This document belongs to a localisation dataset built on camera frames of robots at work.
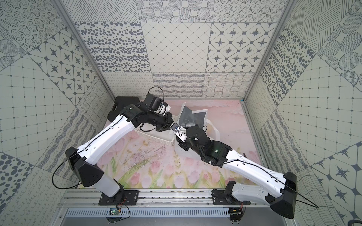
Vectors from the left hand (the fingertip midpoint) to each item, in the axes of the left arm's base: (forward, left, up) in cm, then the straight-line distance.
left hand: (179, 123), depth 70 cm
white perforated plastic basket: (+6, +10, -25) cm, 27 cm away
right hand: (-3, -1, -4) cm, 5 cm away
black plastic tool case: (+35, +50, -22) cm, 65 cm away
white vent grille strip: (-35, +3, -30) cm, 46 cm away
